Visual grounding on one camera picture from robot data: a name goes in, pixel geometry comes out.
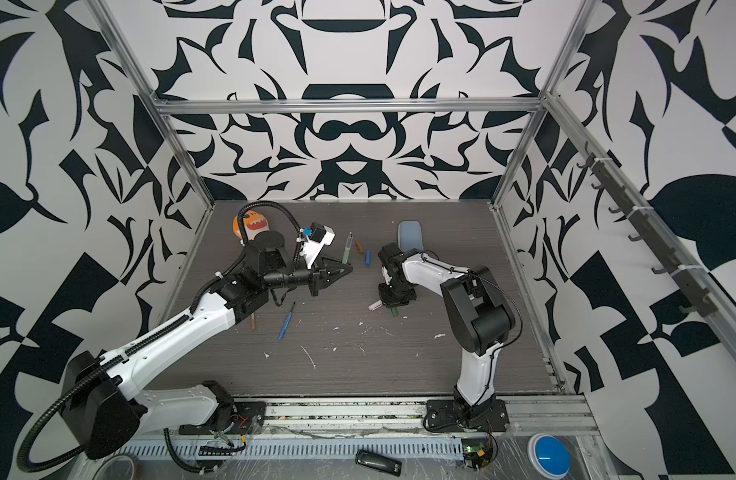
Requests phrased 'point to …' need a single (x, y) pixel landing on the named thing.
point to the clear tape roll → (123, 466)
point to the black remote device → (379, 462)
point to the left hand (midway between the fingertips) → (352, 261)
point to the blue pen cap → (367, 258)
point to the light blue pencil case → (409, 235)
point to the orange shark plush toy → (254, 224)
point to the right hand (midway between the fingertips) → (391, 301)
